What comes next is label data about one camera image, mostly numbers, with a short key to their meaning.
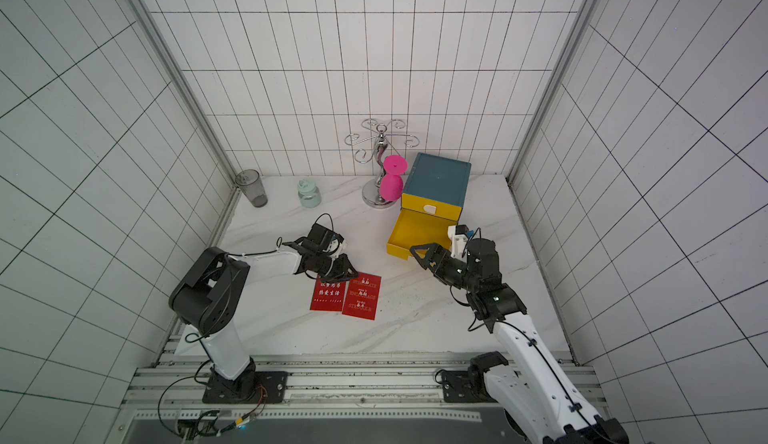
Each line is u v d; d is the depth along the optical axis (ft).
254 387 2.30
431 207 2.82
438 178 2.95
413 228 3.18
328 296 2.88
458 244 2.29
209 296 1.58
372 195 3.81
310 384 2.44
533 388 1.47
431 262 2.19
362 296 2.89
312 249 2.49
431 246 2.23
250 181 3.61
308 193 3.51
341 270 2.72
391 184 3.15
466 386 2.38
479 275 1.87
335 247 2.80
